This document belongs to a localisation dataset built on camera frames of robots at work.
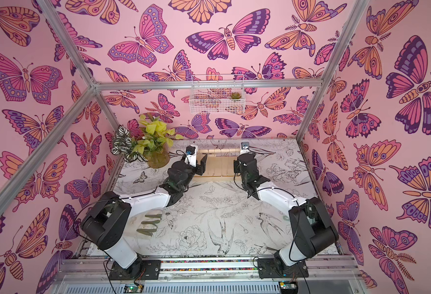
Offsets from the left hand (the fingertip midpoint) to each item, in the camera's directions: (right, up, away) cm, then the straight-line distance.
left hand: (203, 152), depth 85 cm
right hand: (+20, -1, +3) cm, 20 cm away
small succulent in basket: (+16, +29, +7) cm, 34 cm away
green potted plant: (-26, +5, +4) cm, 27 cm away
